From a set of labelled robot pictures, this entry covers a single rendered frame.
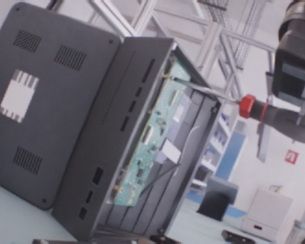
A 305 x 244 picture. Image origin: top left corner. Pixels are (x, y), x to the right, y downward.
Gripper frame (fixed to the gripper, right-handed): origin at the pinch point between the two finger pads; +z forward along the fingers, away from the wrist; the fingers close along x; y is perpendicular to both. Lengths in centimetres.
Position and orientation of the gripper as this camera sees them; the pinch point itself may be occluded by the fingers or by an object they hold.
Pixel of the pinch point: (295, 133)
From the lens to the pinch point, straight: 41.7
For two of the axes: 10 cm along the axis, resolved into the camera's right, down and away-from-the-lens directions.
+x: -0.8, -6.2, -7.8
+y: -8.7, -3.4, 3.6
